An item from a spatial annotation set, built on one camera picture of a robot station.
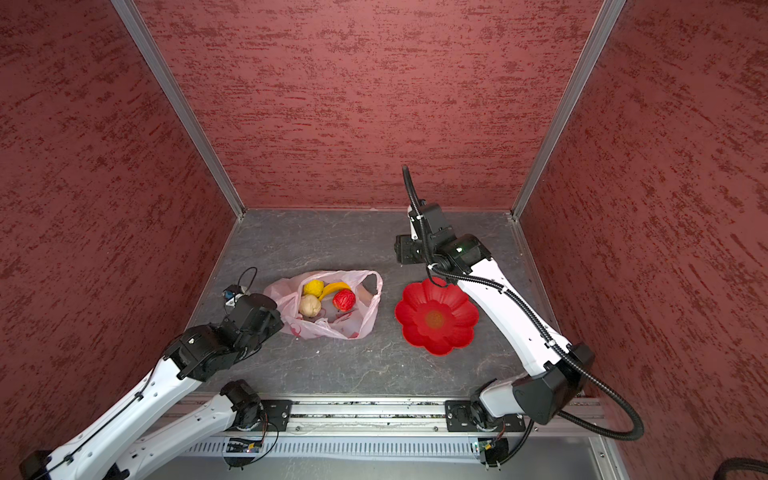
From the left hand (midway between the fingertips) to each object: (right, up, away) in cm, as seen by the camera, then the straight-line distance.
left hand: (278, 321), depth 75 cm
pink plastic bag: (+13, 0, -1) cm, 13 cm away
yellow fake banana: (+10, +5, +22) cm, 24 cm away
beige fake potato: (+4, +1, +13) cm, 14 cm away
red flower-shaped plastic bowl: (+43, -3, +18) cm, 47 cm away
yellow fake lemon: (+4, +6, +18) cm, 20 cm away
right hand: (+32, +18, -1) cm, 37 cm away
